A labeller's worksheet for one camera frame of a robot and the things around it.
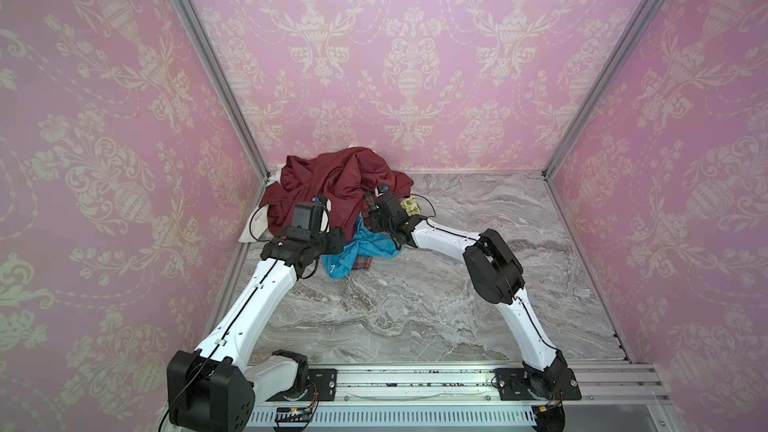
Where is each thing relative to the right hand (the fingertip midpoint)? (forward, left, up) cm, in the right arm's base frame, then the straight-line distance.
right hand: (377, 212), depth 101 cm
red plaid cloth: (-15, +4, -5) cm, 17 cm away
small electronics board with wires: (-54, +21, -10) cm, 59 cm away
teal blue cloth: (-11, +4, -2) cm, 12 cm away
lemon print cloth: (+5, -12, -4) cm, 14 cm away
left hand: (-16, +10, +11) cm, 22 cm away
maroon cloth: (+7, +10, +11) cm, 16 cm away
